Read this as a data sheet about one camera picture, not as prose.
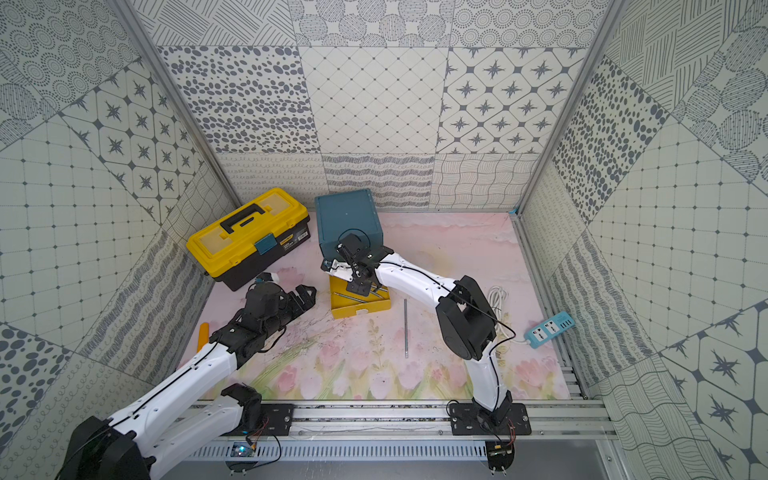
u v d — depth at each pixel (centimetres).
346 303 92
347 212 90
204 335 88
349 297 94
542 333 86
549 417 76
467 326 50
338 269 78
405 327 90
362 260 65
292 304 74
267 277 76
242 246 89
